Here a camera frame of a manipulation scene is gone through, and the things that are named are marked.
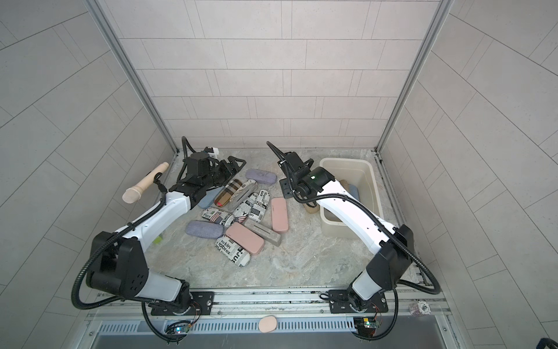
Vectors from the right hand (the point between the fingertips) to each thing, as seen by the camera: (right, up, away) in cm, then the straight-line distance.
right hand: (290, 185), depth 79 cm
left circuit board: (-34, -42, -15) cm, 56 cm away
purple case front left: (-34, -18, +6) cm, 39 cm away
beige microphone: (-51, -2, -9) cm, 52 cm away
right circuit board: (+24, -43, -10) cm, 50 cm away
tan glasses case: (+9, -12, +13) cm, 19 cm away
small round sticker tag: (+41, -36, -14) cm, 56 cm away
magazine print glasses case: (-14, -12, +11) cm, 21 cm away
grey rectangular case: (-9, -19, +2) cm, 21 cm away
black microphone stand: (-51, +1, +3) cm, 51 cm away
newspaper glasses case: (-20, -12, +10) cm, 26 cm away
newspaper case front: (-22, -25, +1) cm, 33 cm away
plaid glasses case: (-29, -6, +16) cm, 34 cm away
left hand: (-17, +8, +4) cm, 19 cm away
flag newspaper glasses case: (-29, -13, +8) cm, 33 cm away
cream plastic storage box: (+31, +4, +13) cm, 33 cm away
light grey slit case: (-22, -5, +15) cm, 27 cm away
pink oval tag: (-7, -42, -12) cm, 44 cm away
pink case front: (-18, -21, +5) cm, 28 cm away
